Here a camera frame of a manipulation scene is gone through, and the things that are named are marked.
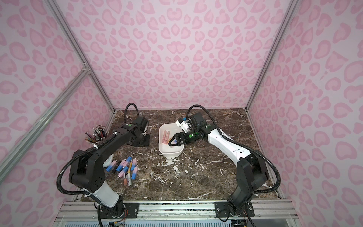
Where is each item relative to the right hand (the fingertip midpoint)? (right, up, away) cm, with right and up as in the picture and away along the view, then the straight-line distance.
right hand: (176, 142), depth 77 cm
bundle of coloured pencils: (-47, +4, +8) cm, 48 cm away
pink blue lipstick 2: (-26, -19, +7) cm, 33 cm away
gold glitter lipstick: (-3, +2, -4) cm, 6 cm away
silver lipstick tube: (-28, -22, +5) cm, 36 cm away
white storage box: (-8, -8, +19) cm, 22 cm away
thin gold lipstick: (-29, -17, +10) cm, 35 cm away
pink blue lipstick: (-35, -16, +11) cm, 40 cm away
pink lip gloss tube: (-10, +1, +25) cm, 28 cm away
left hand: (-19, -2, +12) cm, 23 cm away
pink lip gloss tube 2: (-8, 0, +24) cm, 25 cm away
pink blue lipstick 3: (-32, -14, +12) cm, 37 cm away
